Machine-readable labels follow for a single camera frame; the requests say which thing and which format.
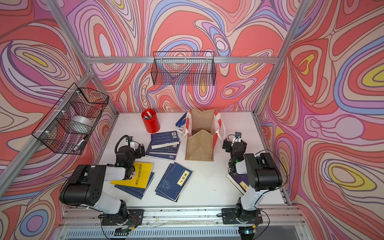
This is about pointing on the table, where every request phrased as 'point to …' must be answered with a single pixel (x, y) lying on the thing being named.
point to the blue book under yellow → (136, 192)
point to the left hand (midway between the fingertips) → (136, 145)
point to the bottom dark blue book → (168, 157)
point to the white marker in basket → (80, 142)
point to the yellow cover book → (140, 177)
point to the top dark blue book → (164, 139)
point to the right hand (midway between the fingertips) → (233, 142)
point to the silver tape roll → (80, 124)
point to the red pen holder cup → (151, 120)
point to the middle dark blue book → (172, 150)
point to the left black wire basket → (67, 125)
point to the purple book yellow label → (241, 182)
